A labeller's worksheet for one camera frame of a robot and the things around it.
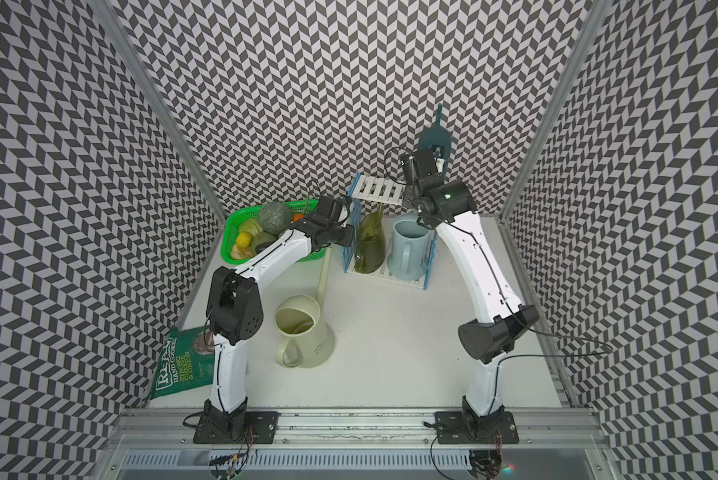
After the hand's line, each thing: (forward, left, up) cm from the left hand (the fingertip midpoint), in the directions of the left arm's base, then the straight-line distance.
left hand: (349, 234), depth 96 cm
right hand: (-7, -21, +22) cm, 31 cm away
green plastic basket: (+7, +43, -5) cm, 44 cm away
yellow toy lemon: (+2, +37, -5) cm, 37 cm away
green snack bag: (-37, +42, -9) cm, 57 cm away
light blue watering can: (-8, -19, +5) cm, 21 cm away
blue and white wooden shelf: (+8, -5, +13) cm, 16 cm away
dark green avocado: (+9, +26, -1) cm, 28 cm away
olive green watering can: (-6, -7, -2) cm, 9 cm away
